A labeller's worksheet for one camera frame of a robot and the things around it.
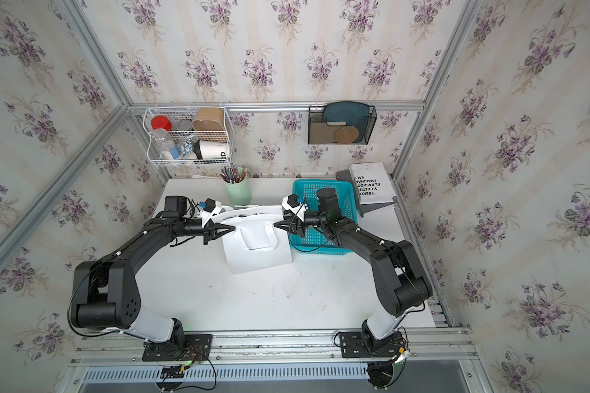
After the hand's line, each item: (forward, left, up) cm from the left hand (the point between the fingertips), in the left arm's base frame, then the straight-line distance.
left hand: (236, 228), depth 82 cm
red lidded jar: (+36, +31, +18) cm, 50 cm away
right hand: (+1, -15, +3) cm, 16 cm away
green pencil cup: (+22, +3, -3) cm, 22 cm away
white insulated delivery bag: (-5, -7, -1) cm, 9 cm away
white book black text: (+29, -55, -8) cm, 62 cm away
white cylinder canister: (+29, +12, +10) cm, 33 cm away
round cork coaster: (+37, -41, +13) cm, 56 cm away
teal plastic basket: (-6, -27, +3) cm, 28 cm away
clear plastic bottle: (+26, +27, +16) cm, 41 cm away
